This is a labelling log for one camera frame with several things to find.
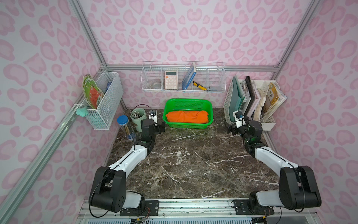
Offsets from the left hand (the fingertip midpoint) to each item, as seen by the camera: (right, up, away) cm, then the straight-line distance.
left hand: (153, 117), depth 86 cm
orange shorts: (+29, 0, +18) cm, 34 cm away
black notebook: (+62, +13, 0) cm, 63 cm away
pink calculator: (+10, +25, +9) cm, 28 cm away
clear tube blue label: (-20, -3, +2) cm, 20 cm away
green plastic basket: (+25, +10, +25) cm, 37 cm away
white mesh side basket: (-24, -1, -14) cm, 27 cm away
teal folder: (+51, +12, -1) cm, 52 cm away
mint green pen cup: (-12, +2, +7) cm, 14 cm away
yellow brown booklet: (+81, +15, +12) cm, 83 cm away
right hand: (+48, 0, 0) cm, 48 cm away
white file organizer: (+64, +11, -2) cm, 65 cm away
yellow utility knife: (+27, +23, +12) cm, 38 cm away
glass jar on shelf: (0, +21, +7) cm, 22 cm away
